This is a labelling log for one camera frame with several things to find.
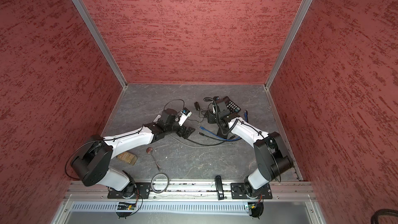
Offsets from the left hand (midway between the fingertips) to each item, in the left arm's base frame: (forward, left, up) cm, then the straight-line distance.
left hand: (188, 127), depth 88 cm
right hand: (+6, -13, +1) cm, 15 cm away
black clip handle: (-30, -17, -5) cm, 35 cm away
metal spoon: (-11, +22, -9) cm, 26 cm away
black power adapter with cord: (+22, -4, -8) cm, 24 cm away
